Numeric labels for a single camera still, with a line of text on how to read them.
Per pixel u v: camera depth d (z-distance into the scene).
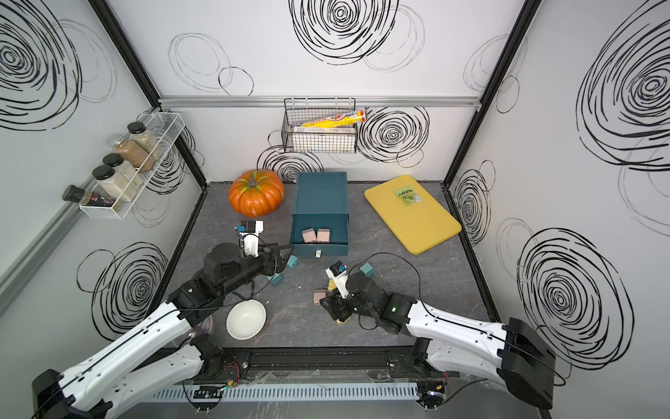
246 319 0.81
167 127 0.94
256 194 1.00
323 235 0.83
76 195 0.60
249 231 0.62
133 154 0.72
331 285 0.87
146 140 0.75
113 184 0.65
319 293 0.87
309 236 0.83
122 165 0.68
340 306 0.67
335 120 0.87
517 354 0.41
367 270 0.91
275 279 0.89
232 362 0.73
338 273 0.67
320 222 0.84
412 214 1.09
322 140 0.87
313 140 0.87
